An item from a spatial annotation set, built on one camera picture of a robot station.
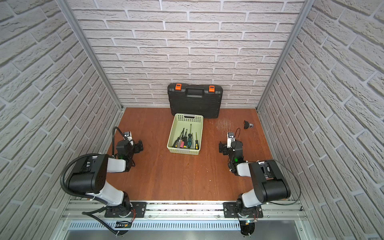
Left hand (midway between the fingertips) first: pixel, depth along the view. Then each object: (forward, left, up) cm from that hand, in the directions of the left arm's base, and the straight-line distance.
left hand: (132, 139), depth 94 cm
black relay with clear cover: (+12, -81, -3) cm, 82 cm away
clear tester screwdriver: (0, -35, -3) cm, 35 cm away
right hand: (-3, -63, +2) cm, 63 cm away
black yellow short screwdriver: (-3, -42, -3) cm, 42 cm away
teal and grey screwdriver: (-1, -37, -3) cm, 37 cm away
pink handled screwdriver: (-3, -32, -1) cm, 33 cm away
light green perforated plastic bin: (+17, -36, -3) cm, 39 cm away
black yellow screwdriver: (-2, -28, -3) cm, 28 cm away
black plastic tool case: (+21, -41, +16) cm, 49 cm away
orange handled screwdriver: (0, -32, -2) cm, 32 cm away
